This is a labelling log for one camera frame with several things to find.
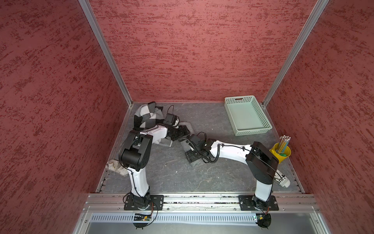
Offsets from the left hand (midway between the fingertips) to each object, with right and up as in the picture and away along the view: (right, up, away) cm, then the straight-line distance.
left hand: (185, 136), depth 97 cm
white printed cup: (+55, -22, -17) cm, 61 cm away
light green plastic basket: (+48, +14, +17) cm, 53 cm away
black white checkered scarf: (-28, +14, +9) cm, 33 cm away
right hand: (+5, -13, -8) cm, 16 cm away
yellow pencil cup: (+56, -10, -16) cm, 59 cm away
